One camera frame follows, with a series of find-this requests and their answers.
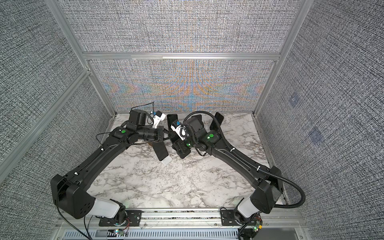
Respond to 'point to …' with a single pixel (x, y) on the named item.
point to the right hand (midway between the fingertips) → (178, 141)
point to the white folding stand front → (167, 160)
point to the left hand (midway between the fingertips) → (173, 135)
